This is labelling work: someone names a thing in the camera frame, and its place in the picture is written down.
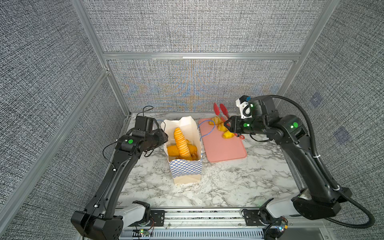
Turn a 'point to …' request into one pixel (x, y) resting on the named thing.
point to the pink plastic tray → (218, 148)
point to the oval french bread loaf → (173, 150)
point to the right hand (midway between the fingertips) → (227, 121)
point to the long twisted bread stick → (183, 148)
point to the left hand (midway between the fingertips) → (165, 136)
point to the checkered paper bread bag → (184, 171)
